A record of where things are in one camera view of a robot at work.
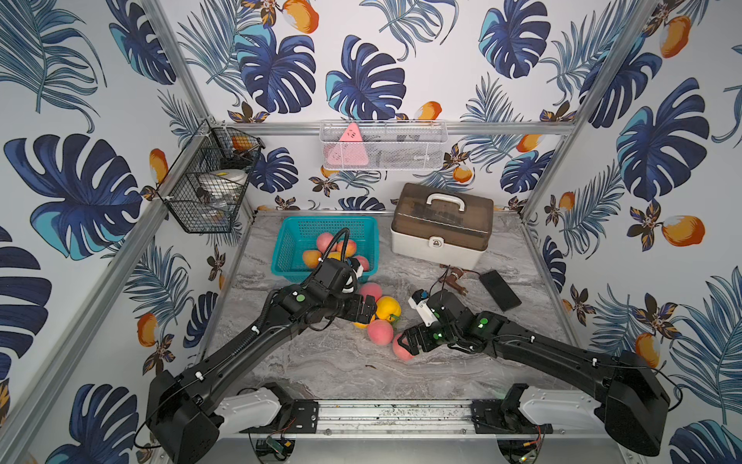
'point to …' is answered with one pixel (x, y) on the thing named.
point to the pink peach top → (371, 288)
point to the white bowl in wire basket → (224, 182)
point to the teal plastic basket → (299, 235)
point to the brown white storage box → (442, 224)
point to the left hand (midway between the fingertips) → (363, 300)
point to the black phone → (502, 293)
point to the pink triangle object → (350, 150)
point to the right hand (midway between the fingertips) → (411, 334)
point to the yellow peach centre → (388, 308)
